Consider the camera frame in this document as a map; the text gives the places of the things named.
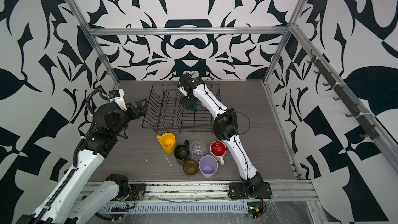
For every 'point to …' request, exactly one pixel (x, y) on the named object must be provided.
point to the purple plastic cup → (208, 165)
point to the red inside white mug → (218, 149)
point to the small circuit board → (255, 209)
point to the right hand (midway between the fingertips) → (191, 99)
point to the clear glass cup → (197, 149)
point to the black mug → (181, 153)
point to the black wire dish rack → (165, 113)
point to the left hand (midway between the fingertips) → (138, 98)
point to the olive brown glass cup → (190, 167)
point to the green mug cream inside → (194, 107)
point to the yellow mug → (168, 142)
